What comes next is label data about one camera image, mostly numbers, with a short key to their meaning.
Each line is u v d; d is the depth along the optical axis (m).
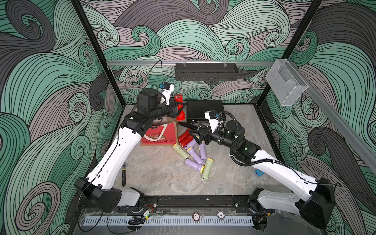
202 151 0.90
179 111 0.63
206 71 0.96
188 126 1.06
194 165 0.86
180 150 0.91
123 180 0.81
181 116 0.66
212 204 0.74
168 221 0.70
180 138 0.97
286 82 0.79
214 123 0.59
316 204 0.37
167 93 0.58
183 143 0.95
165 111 0.57
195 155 0.88
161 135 0.83
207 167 0.83
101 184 0.38
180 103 0.64
